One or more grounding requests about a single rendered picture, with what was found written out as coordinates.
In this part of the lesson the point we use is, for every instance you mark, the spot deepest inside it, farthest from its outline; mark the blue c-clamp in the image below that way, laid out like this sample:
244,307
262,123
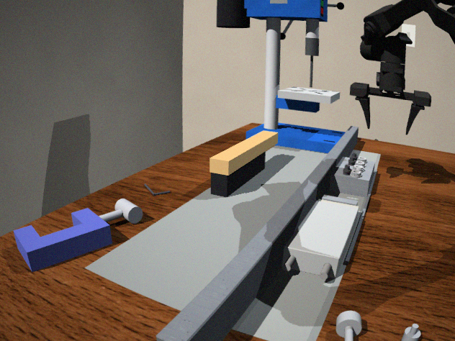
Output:
89,232

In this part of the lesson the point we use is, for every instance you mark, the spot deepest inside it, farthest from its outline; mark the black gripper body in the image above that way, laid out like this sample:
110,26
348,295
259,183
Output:
392,77

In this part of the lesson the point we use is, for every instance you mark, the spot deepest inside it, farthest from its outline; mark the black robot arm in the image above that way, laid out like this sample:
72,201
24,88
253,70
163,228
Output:
385,20

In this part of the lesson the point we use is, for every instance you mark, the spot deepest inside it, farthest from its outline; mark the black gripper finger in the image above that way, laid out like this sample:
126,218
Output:
365,104
413,113

